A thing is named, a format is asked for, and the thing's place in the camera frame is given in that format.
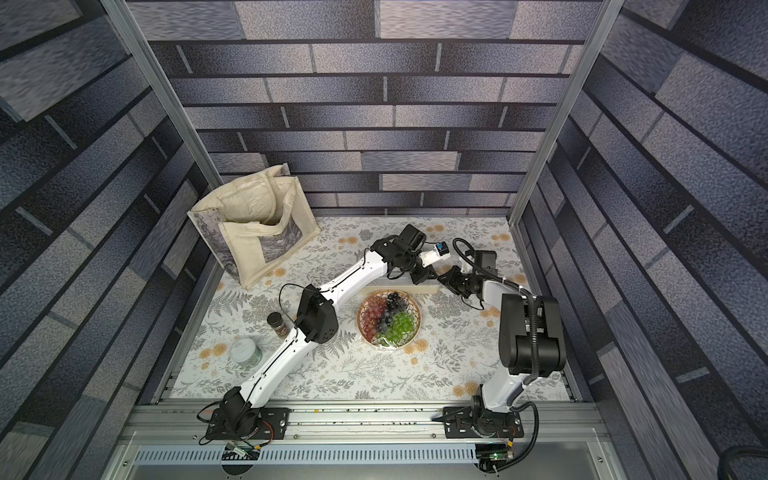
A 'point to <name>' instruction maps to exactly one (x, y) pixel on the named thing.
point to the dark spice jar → (276, 321)
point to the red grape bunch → (371, 312)
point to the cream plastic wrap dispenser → (413, 289)
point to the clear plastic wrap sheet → (389, 318)
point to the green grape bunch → (401, 326)
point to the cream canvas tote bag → (256, 222)
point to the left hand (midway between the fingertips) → (436, 270)
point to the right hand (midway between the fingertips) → (441, 277)
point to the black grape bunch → (395, 303)
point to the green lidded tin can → (245, 353)
